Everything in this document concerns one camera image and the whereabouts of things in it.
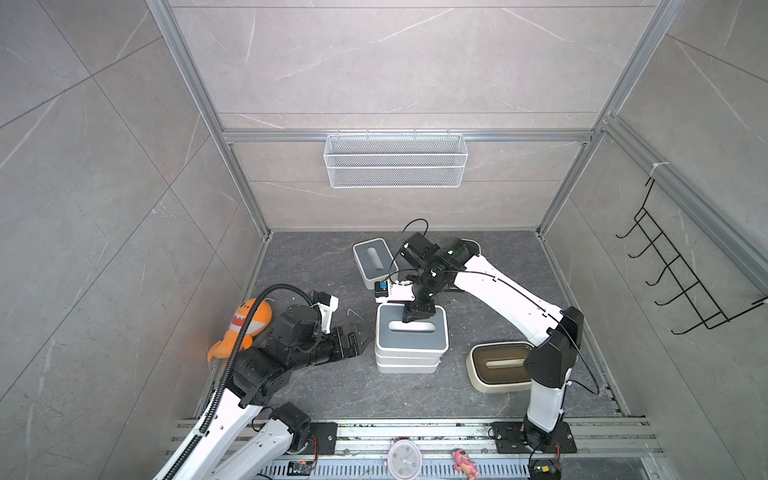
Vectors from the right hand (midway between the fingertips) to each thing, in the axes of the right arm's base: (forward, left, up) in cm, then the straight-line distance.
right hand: (409, 306), depth 77 cm
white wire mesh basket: (+51, +2, +11) cm, 52 cm away
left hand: (-10, +11, +5) cm, 16 cm away
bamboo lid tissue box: (-11, +1, -8) cm, 14 cm away
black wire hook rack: (-9, -62, +12) cm, 64 cm away
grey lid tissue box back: (+28, +10, -16) cm, 34 cm away
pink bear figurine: (-33, -11, -16) cm, 38 cm away
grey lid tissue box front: (-8, +4, -1) cm, 9 cm away
